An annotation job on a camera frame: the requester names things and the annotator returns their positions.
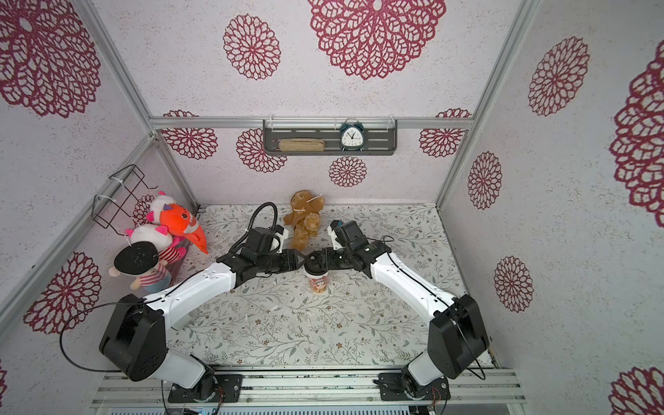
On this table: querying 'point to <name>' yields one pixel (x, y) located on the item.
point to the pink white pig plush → (170, 248)
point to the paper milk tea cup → (318, 283)
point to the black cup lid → (316, 264)
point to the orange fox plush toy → (178, 221)
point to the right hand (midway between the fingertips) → (322, 259)
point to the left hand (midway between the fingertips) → (302, 265)
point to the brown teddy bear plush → (305, 218)
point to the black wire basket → (116, 203)
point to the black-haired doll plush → (147, 263)
